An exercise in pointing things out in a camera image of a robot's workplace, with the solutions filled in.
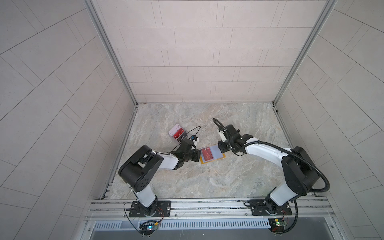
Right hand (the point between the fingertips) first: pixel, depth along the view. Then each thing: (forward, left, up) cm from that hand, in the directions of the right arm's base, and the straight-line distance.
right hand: (218, 146), depth 89 cm
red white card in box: (+11, +26, +3) cm, 28 cm away
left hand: (-1, +9, -4) cm, 10 cm away
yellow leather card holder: (-4, +2, -2) cm, 5 cm away
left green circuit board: (-37, +37, -1) cm, 52 cm away
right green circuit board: (-39, -21, -6) cm, 45 cm away
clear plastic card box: (+8, +22, 0) cm, 24 cm away
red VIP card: (-3, +7, -3) cm, 9 cm away
